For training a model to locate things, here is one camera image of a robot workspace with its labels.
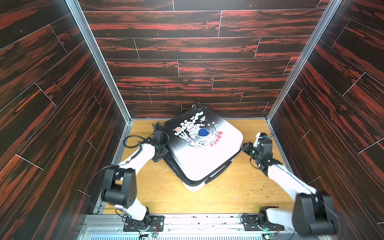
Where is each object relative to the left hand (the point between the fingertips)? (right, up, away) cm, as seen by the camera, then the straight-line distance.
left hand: (164, 153), depth 93 cm
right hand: (+51, +7, -4) cm, 51 cm away
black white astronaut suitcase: (+24, +6, -16) cm, 29 cm away
